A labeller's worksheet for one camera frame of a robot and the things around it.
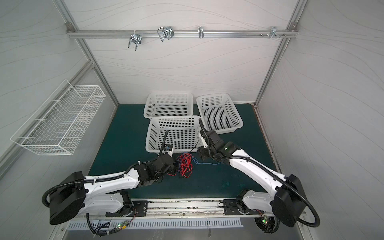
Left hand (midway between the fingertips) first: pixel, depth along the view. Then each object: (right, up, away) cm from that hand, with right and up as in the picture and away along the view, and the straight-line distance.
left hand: (178, 158), depth 84 cm
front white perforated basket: (+2, +12, +18) cm, 21 cm away
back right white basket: (+29, +27, +31) cm, 50 cm away
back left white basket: (-11, +34, +35) cm, 50 cm away
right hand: (+15, +7, -3) cm, 17 cm away
